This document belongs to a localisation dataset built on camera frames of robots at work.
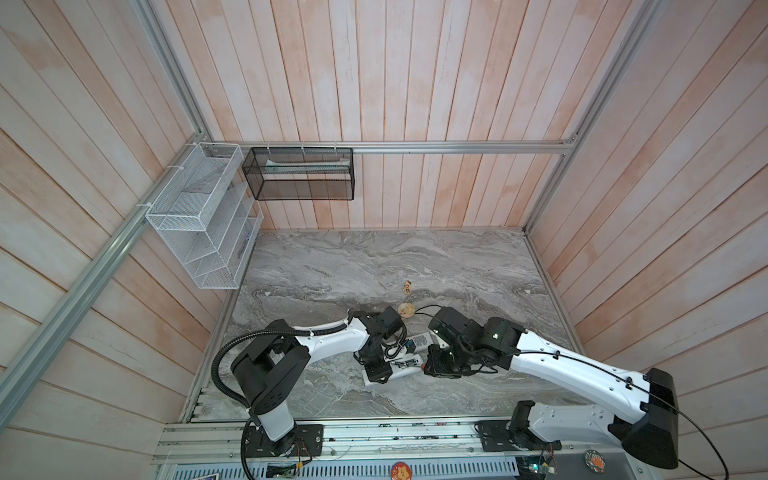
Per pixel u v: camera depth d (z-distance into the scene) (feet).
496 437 2.40
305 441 2.40
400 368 2.74
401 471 2.26
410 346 2.55
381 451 2.38
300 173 3.41
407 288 3.39
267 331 1.61
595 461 2.30
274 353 1.65
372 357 2.38
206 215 2.21
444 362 2.12
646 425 1.28
